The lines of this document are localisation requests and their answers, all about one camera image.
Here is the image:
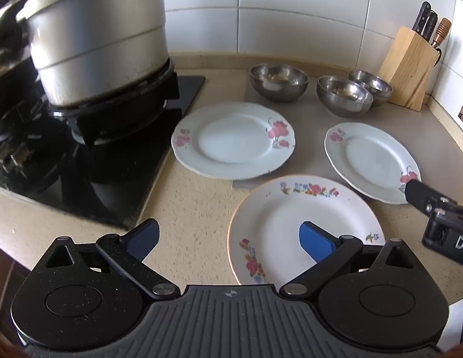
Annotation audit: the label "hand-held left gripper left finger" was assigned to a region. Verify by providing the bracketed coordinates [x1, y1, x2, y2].
[45, 218, 181, 301]

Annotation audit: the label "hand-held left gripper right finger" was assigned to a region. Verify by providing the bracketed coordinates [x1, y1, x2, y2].
[279, 221, 413, 301]

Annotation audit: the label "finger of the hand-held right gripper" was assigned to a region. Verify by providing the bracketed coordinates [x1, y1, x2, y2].
[404, 180, 458, 217]

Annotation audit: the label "white plate colourful flower rim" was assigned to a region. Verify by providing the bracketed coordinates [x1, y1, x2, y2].
[227, 175, 386, 288]

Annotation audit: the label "white plate pink flowers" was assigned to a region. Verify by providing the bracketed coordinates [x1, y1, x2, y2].
[324, 122, 422, 205]
[171, 102, 296, 180]

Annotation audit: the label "large stainless steel bowl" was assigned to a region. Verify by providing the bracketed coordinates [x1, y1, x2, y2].
[249, 63, 310, 102]

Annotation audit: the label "black gas stove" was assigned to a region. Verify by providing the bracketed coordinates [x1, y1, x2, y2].
[0, 7, 206, 231]

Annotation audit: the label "grey counter mat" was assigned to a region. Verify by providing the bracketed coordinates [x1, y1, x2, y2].
[231, 76, 462, 305]

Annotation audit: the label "wooden knife block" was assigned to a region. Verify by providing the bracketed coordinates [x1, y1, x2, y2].
[376, 26, 440, 112]

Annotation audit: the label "wooden cabinet front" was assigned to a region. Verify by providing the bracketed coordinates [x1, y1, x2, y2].
[0, 244, 32, 345]

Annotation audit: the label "silver pressure cooker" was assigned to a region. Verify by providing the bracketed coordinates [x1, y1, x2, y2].
[0, 0, 189, 107]

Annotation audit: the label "wooden knife handle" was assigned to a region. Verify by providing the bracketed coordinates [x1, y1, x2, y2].
[430, 17, 452, 49]

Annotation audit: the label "black ribbed knife handle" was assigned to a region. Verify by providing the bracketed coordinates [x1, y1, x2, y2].
[423, 10, 439, 42]

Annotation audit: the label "black riveted knife handle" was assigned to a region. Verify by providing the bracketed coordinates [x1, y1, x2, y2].
[412, 1, 431, 33]

